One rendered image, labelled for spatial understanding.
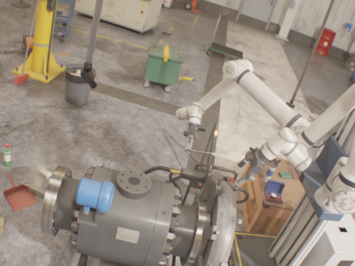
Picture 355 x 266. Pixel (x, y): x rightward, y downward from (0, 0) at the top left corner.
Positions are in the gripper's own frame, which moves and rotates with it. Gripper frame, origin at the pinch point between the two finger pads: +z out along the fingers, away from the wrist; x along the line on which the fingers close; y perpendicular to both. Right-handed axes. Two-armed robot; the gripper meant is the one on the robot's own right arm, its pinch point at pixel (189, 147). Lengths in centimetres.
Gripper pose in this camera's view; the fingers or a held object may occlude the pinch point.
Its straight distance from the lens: 247.2
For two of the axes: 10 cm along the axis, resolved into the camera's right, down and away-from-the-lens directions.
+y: -9.8, -1.6, 1.5
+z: -2.0, 9.3, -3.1
